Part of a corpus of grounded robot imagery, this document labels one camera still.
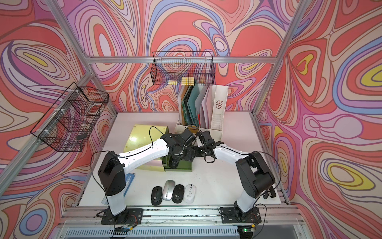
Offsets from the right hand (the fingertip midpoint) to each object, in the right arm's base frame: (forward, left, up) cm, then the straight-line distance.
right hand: (195, 155), depth 91 cm
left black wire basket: (+5, +64, +27) cm, 70 cm away
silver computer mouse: (-18, +15, -3) cm, 24 cm away
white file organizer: (+38, -19, +18) cm, 46 cm away
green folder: (+22, +5, +13) cm, 26 cm away
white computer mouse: (-22, +4, -1) cm, 22 cm away
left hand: (-5, +3, +7) cm, 9 cm away
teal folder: (+21, +1, +22) cm, 31 cm away
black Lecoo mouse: (-22, +22, -2) cm, 31 cm away
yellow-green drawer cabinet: (+3, +29, +18) cm, 34 cm away
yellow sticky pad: (+36, +3, +31) cm, 47 cm away
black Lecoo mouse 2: (-22, +10, -1) cm, 24 cm away
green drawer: (-6, +7, 0) cm, 10 cm away
